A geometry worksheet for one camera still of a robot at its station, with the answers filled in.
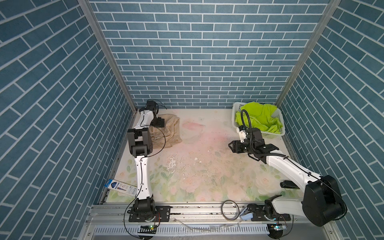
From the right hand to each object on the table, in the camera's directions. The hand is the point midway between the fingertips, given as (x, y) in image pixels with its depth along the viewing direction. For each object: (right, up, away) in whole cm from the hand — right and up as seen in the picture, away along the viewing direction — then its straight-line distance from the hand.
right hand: (232, 142), depth 87 cm
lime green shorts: (+27, +16, +24) cm, 40 cm away
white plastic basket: (+9, +23, +25) cm, 35 cm away
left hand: (-52, +10, +22) cm, 58 cm away
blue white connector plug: (+4, -34, -15) cm, 38 cm away
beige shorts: (-40, +3, +13) cm, 42 cm away
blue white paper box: (-62, -24, -6) cm, 67 cm away
